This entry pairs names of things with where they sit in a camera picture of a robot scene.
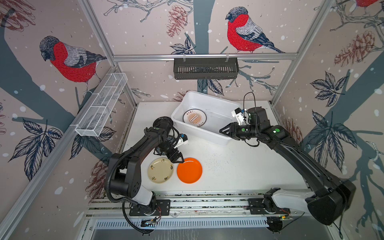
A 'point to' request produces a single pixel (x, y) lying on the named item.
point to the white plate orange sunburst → (197, 117)
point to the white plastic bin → (219, 112)
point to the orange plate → (190, 171)
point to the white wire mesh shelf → (103, 102)
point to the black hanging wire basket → (206, 68)
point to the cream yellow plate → (160, 170)
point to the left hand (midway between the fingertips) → (178, 156)
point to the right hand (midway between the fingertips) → (219, 133)
